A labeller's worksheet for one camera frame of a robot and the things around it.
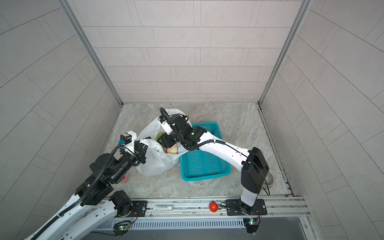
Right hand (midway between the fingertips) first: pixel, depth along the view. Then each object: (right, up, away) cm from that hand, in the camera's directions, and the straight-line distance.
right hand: (162, 138), depth 74 cm
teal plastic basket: (+20, -18, +13) cm, 29 cm away
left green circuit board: (-15, -38, -10) cm, 42 cm away
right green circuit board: (+43, -39, -6) cm, 58 cm away
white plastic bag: (-1, -10, -5) cm, 12 cm away
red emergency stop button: (+25, -32, -5) cm, 41 cm away
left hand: (-1, +2, -11) cm, 11 cm away
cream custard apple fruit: (+4, -7, +6) cm, 10 cm away
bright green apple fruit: (0, +2, -3) cm, 4 cm away
